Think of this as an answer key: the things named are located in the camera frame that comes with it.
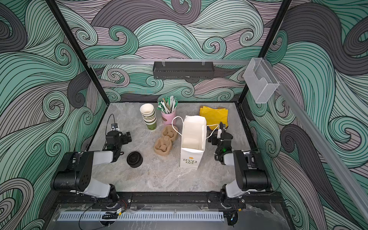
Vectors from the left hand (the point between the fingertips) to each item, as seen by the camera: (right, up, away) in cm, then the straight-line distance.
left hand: (121, 132), depth 94 cm
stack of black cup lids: (+13, -15, -10) cm, 22 cm away
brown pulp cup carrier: (+29, -8, -4) cm, 31 cm away
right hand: (+66, 0, 0) cm, 66 cm away
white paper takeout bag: (+49, -7, +3) cm, 50 cm away
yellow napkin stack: (+66, +10, +10) cm, 67 cm away
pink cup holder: (+31, +9, +4) cm, 32 cm away
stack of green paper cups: (+20, +12, -6) cm, 24 cm away
